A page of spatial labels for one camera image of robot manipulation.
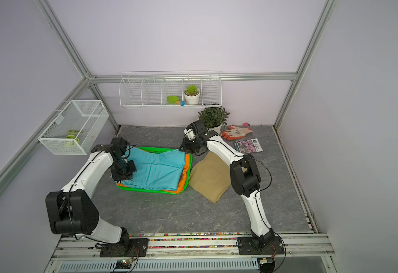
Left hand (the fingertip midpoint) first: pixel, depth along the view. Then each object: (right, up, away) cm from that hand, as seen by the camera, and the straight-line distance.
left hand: (132, 177), depth 82 cm
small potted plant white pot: (+28, +44, +8) cm, 53 cm away
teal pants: (+14, +2, +3) cm, 14 cm away
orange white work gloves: (+57, +25, +34) cm, 71 cm away
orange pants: (+25, -3, -2) cm, 25 cm away
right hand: (+22, +14, +9) cm, 27 cm away
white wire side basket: (-29, +25, +2) cm, 38 cm away
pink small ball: (+66, +30, +42) cm, 84 cm away
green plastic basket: (+10, +12, +12) cm, 20 cm away
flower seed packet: (+64, +15, +26) cm, 70 cm away
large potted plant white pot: (+41, +31, +17) cm, 54 cm away
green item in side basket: (-23, +19, -9) cm, 31 cm away
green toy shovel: (+17, +43, +18) cm, 49 cm away
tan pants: (+39, -2, +13) cm, 41 cm away
